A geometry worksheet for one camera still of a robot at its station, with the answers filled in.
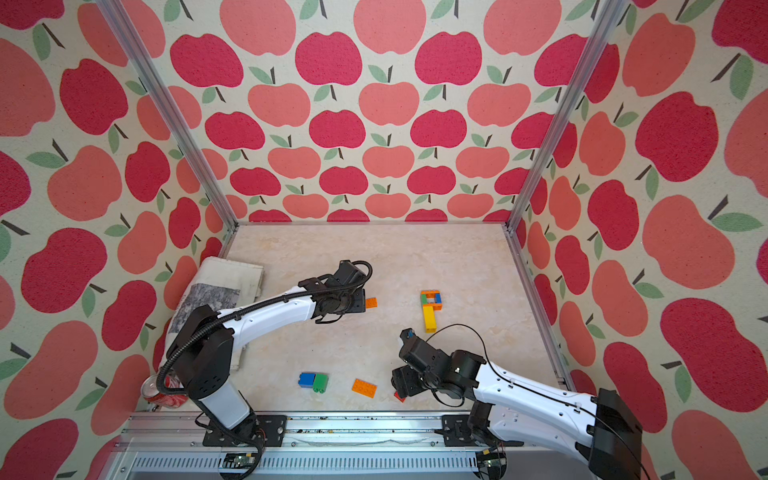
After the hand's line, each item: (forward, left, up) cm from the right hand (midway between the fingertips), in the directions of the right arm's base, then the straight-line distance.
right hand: (403, 383), depth 77 cm
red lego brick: (-2, +1, -5) cm, 5 cm away
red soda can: (-10, +62, +5) cm, 63 cm away
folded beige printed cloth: (+24, +60, +3) cm, 65 cm away
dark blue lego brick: (+28, -10, -2) cm, 30 cm away
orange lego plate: (+30, -7, -3) cm, 31 cm away
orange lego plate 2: (+26, -9, -3) cm, 28 cm away
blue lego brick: (-1, +27, -3) cm, 27 cm away
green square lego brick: (+28, -5, -4) cm, 29 cm away
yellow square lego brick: (+21, -7, -4) cm, 23 cm away
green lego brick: (-1, +23, -4) cm, 23 cm away
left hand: (+19, +13, +4) cm, 24 cm away
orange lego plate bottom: (-1, +10, -4) cm, 11 cm away
